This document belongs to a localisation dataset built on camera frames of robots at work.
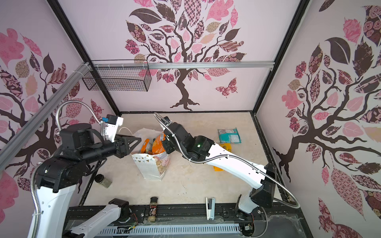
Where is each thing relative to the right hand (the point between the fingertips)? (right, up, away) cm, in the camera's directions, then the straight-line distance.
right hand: (165, 136), depth 67 cm
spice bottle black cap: (-8, -35, +9) cm, 37 cm away
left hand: (-9, -2, -9) cm, 13 cm away
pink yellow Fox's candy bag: (-13, -8, +15) cm, 21 cm away
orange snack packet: (-5, -6, +8) cm, 12 cm away
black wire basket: (-37, +38, +27) cm, 59 cm away
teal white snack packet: (+38, -3, +34) cm, 51 cm away
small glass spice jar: (-35, -25, +10) cm, 45 cm away
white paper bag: (-7, -16, +7) cm, 19 cm away
